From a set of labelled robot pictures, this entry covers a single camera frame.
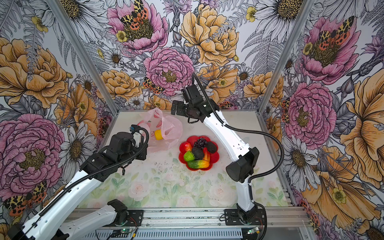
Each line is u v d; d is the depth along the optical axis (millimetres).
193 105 575
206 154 917
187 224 742
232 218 733
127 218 728
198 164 854
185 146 946
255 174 521
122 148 512
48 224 385
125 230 713
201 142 967
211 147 941
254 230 715
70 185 426
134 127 619
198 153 897
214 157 917
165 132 894
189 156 894
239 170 539
